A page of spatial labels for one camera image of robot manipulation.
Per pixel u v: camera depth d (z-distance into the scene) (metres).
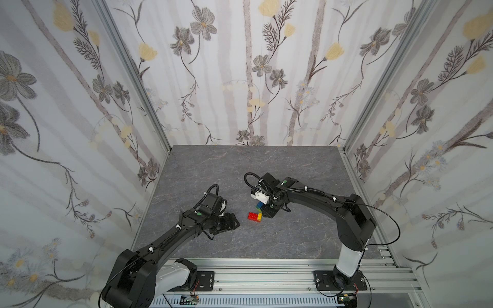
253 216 0.90
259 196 0.80
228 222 0.74
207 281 0.73
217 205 0.69
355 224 0.47
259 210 0.78
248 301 0.70
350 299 0.73
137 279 0.40
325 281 0.73
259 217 0.88
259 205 0.80
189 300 0.70
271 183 0.71
